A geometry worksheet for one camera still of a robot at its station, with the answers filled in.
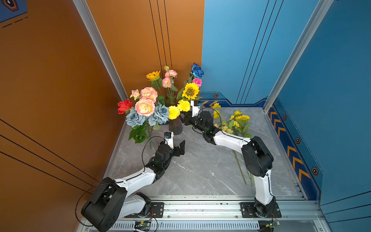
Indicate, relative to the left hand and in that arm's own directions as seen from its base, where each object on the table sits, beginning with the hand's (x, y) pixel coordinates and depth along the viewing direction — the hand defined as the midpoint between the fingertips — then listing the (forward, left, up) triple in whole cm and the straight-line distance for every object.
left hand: (178, 138), depth 86 cm
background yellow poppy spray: (+29, -27, -8) cm, 40 cm away
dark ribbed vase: (+13, +3, -4) cm, 13 cm away
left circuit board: (-41, +15, -16) cm, 47 cm away
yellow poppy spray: (+21, -43, -9) cm, 49 cm away
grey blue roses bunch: (-2, +18, +14) cm, 23 cm away
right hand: (+12, -1, +11) cm, 16 cm away
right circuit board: (-41, -45, -13) cm, 62 cm away
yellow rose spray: (+14, -32, -7) cm, 36 cm away
